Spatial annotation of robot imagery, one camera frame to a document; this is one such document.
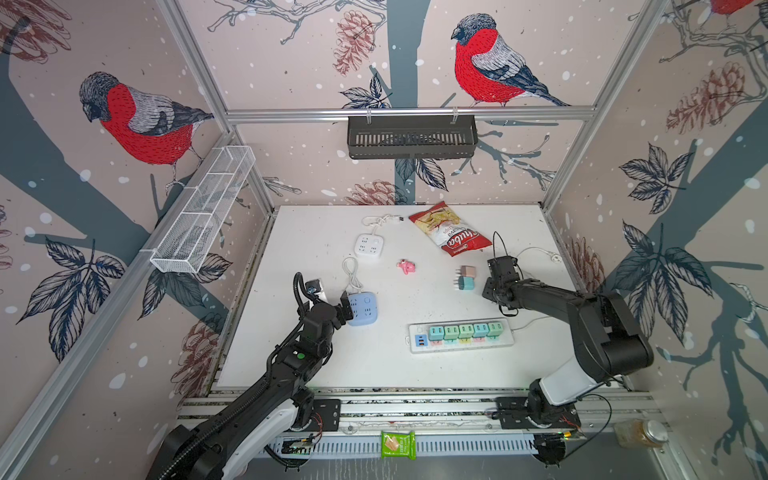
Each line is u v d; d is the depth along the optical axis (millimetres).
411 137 1037
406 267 1007
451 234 1059
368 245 1067
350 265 1041
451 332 805
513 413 728
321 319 622
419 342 834
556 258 1031
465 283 956
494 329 812
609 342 459
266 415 524
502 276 761
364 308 901
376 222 1141
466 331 811
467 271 1001
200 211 777
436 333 801
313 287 717
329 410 747
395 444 685
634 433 659
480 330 812
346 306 775
